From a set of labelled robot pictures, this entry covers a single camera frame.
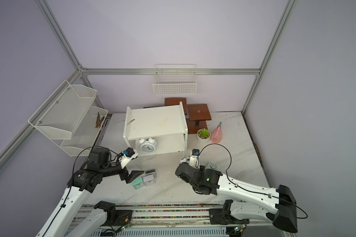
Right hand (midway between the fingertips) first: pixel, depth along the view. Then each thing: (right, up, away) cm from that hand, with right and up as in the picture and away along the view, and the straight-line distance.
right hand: (188, 168), depth 77 cm
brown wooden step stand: (+6, +31, +23) cm, 39 cm away
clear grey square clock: (-21, -4, +7) cm, 23 cm away
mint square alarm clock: (+15, -2, +14) cm, 20 cm away
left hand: (-26, +3, -4) cm, 26 cm away
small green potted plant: (+11, +16, +19) cm, 27 cm away
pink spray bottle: (+19, +18, +17) cm, 31 cm away
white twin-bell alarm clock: (-21, +13, -2) cm, 25 cm away
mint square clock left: (-28, -9, +4) cm, 29 cm away
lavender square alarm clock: (-22, -8, +5) cm, 24 cm away
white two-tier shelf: (-11, +23, -5) cm, 26 cm away
